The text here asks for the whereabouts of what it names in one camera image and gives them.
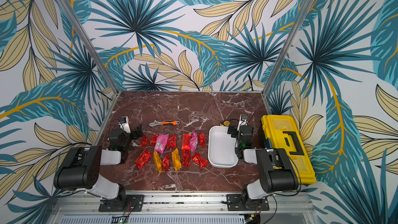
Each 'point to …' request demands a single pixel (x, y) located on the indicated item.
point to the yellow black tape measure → (225, 123)
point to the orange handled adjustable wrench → (156, 123)
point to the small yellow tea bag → (158, 162)
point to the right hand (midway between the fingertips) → (240, 123)
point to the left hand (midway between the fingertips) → (133, 126)
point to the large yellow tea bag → (176, 160)
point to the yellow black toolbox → (283, 134)
